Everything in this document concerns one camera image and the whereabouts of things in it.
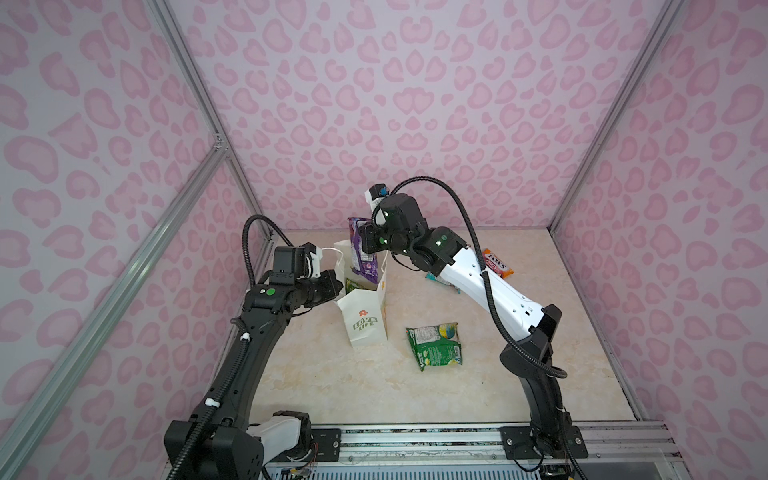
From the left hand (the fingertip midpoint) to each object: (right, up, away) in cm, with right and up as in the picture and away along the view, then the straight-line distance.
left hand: (344, 279), depth 77 cm
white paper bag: (+5, -6, -1) cm, 8 cm away
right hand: (+4, +13, -4) cm, 15 cm away
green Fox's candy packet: (0, -3, +14) cm, 15 cm away
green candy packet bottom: (+25, -20, +10) cm, 33 cm away
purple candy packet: (+6, +4, -3) cm, 8 cm away
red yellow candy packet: (+48, +3, +30) cm, 57 cm away
